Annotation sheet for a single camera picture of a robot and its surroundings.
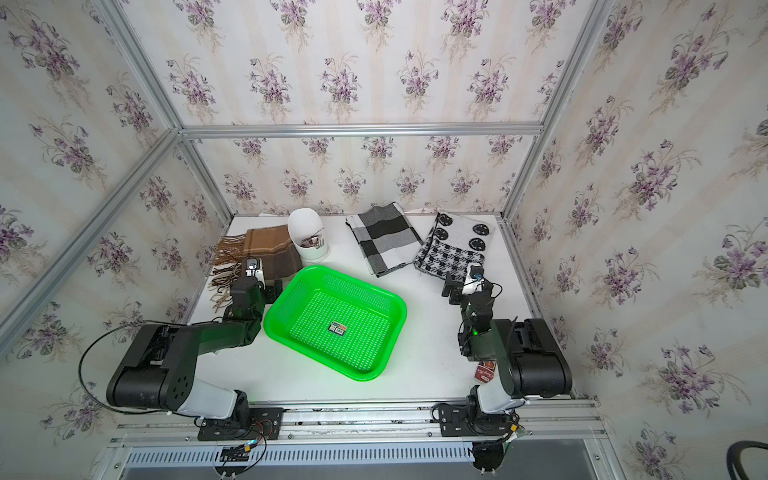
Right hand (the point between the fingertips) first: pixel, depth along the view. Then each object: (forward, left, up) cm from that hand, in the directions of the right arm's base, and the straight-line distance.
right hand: (468, 274), depth 90 cm
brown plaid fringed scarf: (+17, +68, -7) cm, 70 cm away
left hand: (-1, +64, -3) cm, 64 cm away
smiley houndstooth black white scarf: (+18, +1, -7) cm, 19 cm away
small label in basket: (-14, +39, -9) cm, 43 cm away
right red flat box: (-26, -3, -9) cm, 27 cm away
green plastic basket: (-12, +39, -10) cm, 42 cm away
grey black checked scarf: (+22, +26, -8) cm, 35 cm away
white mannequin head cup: (+16, +53, -1) cm, 55 cm away
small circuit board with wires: (-45, +60, -12) cm, 77 cm away
